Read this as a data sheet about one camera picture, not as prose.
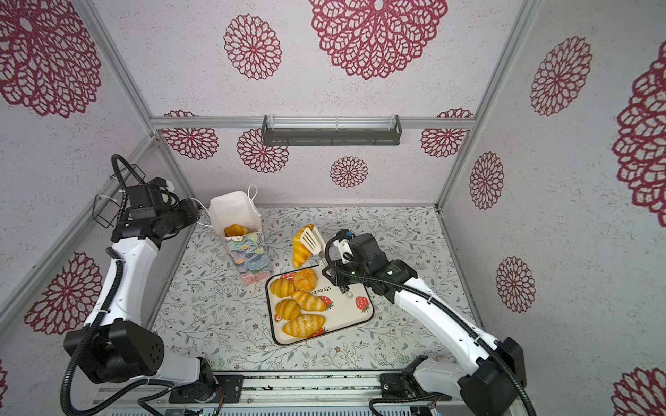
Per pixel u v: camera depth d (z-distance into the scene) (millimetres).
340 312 881
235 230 973
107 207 730
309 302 876
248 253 822
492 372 381
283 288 898
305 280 919
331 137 868
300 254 788
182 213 686
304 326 812
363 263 557
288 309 852
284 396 730
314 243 764
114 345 415
